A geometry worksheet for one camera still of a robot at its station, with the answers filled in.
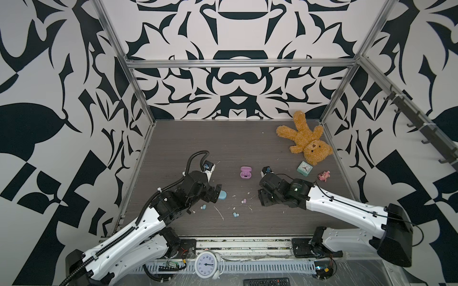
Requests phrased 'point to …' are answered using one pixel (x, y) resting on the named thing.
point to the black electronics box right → (324, 269)
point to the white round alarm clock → (209, 264)
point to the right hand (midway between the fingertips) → (261, 193)
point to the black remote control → (268, 282)
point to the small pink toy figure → (323, 176)
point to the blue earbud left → (203, 207)
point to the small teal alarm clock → (305, 168)
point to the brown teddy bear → (315, 150)
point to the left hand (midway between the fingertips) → (209, 177)
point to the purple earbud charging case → (245, 172)
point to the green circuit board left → (172, 266)
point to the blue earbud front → (235, 214)
